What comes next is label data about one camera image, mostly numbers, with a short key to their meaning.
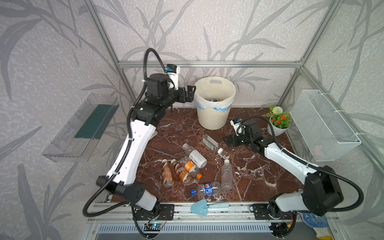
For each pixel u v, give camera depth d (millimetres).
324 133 644
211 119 959
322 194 413
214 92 1018
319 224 695
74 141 632
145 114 440
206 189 757
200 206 744
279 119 912
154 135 1046
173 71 530
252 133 650
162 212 733
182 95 568
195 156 873
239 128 751
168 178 789
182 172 825
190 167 839
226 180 852
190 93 588
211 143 961
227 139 764
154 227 703
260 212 732
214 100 1092
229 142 769
